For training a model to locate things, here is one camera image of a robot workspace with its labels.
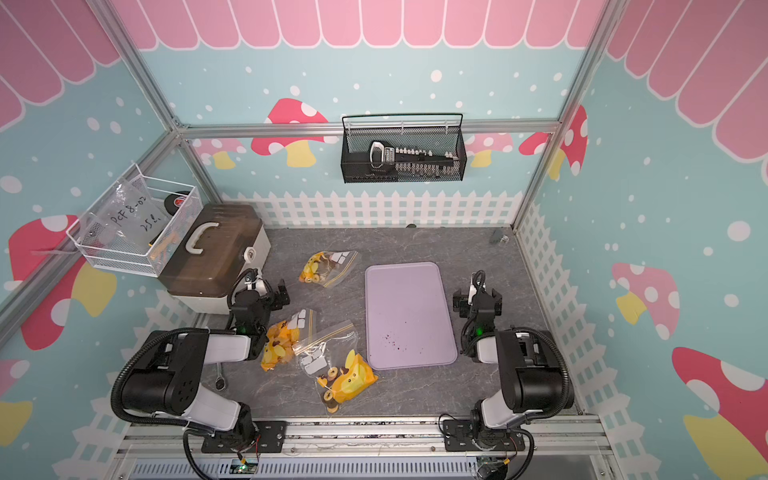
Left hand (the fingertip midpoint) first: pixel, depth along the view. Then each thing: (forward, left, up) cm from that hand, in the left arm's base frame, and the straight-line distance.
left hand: (270, 286), depth 93 cm
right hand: (+1, -65, -1) cm, 65 cm away
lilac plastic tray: (-8, -44, -8) cm, 45 cm away
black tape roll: (+10, +21, +25) cm, 34 cm away
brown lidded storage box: (+12, +20, +5) cm, 24 cm away
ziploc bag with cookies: (-15, -7, -4) cm, 17 cm away
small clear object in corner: (+30, -80, -7) cm, 86 cm away
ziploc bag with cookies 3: (-22, -23, -2) cm, 32 cm away
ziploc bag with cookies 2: (+11, -16, -4) cm, 19 cm away
